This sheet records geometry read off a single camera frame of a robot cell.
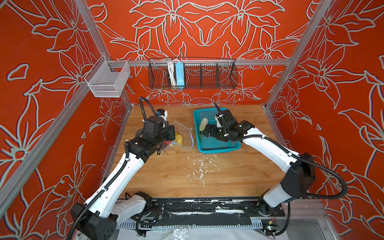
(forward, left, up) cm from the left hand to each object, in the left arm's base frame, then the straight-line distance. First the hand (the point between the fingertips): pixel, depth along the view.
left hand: (173, 126), depth 73 cm
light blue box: (+35, 0, +7) cm, 36 cm away
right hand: (+3, -17, -9) cm, 19 cm away
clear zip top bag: (+5, -4, -17) cm, 18 cm away
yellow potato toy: (+3, -1, -17) cm, 17 cm away
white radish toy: (+22, -17, -23) cm, 36 cm away
